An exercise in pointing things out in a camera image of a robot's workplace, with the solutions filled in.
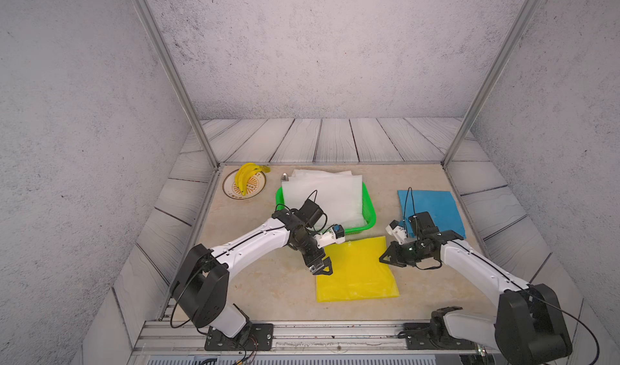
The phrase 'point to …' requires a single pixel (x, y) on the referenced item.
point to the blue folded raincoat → (441, 205)
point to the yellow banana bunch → (245, 172)
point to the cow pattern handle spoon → (284, 176)
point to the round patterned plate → (255, 186)
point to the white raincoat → (338, 193)
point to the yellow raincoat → (358, 272)
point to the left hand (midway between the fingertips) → (328, 262)
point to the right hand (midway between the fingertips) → (383, 259)
